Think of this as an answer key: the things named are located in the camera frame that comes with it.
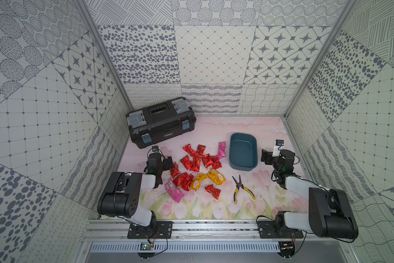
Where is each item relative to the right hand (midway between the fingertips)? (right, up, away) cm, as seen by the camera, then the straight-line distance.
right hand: (271, 152), depth 92 cm
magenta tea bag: (-54, -19, -10) cm, 58 cm away
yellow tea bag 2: (-33, -12, -4) cm, 35 cm away
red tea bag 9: (-41, 0, +6) cm, 41 cm away
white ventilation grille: (-32, -39, -22) cm, 55 cm away
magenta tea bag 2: (-28, +3, +8) cm, 29 cm away
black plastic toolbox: (-64, +17, +3) cm, 67 cm away
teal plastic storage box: (-14, -3, +10) cm, 17 cm away
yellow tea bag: (-43, -15, -8) cm, 46 cm away
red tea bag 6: (-43, -7, +2) cm, 44 cm away
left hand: (-64, -3, +3) cm, 64 cm away
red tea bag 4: (-55, -10, -2) cm, 56 cm away
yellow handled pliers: (-19, -17, -4) cm, 26 cm away
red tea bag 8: (-37, -5, +3) cm, 37 cm away
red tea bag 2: (-33, -20, -8) cm, 39 cm away
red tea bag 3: (-53, -14, -5) cm, 55 cm away
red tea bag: (-48, -14, -4) cm, 51 cm away
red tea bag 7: (-31, -7, +2) cm, 32 cm away
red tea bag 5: (-49, -6, +1) cm, 49 cm away
